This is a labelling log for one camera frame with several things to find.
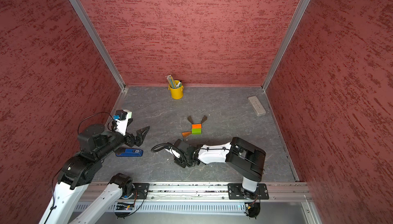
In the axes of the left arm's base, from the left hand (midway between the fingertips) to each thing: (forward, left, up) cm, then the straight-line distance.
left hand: (139, 127), depth 66 cm
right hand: (-4, -15, -29) cm, 33 cm away
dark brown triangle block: (+21, -29, -27) cm, 45 cm away
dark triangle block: (+21, -20, -27) cm, 40 cm away
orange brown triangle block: (+11, -18, -27) cm, 34 cm away
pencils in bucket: (+45, -5, -13) cm, 47 cm away
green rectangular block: (+13, -24, -27) cm, 39 cm away
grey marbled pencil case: (+32, -67, -26) cm, 79 cm away
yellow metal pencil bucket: (+43, -8, -25) cm, 50 cm away
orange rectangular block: (+16, -24, -26) cm, 39 cm away
